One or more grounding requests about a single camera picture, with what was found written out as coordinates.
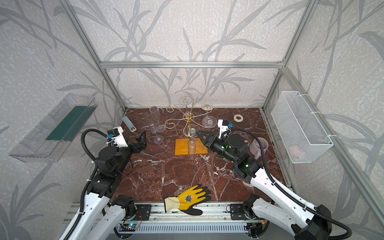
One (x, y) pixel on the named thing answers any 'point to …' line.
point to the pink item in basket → (296, 151)
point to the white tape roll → (238, 118)
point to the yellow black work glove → (196, 195)
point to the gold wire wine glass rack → (188, 118)
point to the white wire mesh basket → (299, 130)
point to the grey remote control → (130, 126)
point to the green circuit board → (128, 227)
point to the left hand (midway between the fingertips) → (139, 128)
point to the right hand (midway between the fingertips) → (197, 129)
